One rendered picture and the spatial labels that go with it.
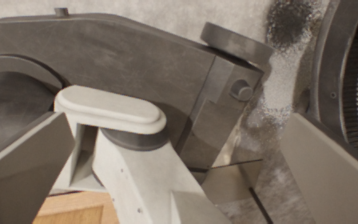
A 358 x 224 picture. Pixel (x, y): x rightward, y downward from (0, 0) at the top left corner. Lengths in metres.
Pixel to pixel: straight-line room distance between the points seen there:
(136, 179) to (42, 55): 0.33
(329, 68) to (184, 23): 0.39
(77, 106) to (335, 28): 0.49
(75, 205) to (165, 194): 0.64
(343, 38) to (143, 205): 0.44
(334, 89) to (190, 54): 0.31
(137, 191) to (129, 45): 0.31
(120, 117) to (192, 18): 0.40
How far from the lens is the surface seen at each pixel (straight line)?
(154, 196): 0.31
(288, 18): 0.78
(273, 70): 0.82
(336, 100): 0.49
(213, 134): 0.60
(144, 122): 0.37
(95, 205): 0.90
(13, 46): 0.53
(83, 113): 0.36
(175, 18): 0.64
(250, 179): 1.16
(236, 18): 0.70
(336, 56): 0.49
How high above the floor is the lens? 0.63
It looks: 57 degrees down
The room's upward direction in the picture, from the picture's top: 160 degrees clockwise
